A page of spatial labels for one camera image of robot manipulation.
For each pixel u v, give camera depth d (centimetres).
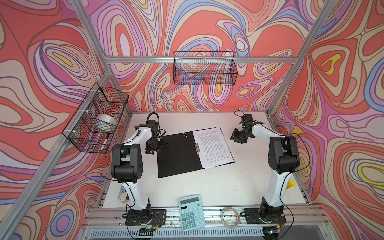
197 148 99
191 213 73
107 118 74
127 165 50
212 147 99
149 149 84
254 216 74
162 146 83
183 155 96
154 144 79
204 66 96
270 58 91
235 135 90
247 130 76
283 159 54
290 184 76
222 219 72
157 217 73
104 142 72
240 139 89
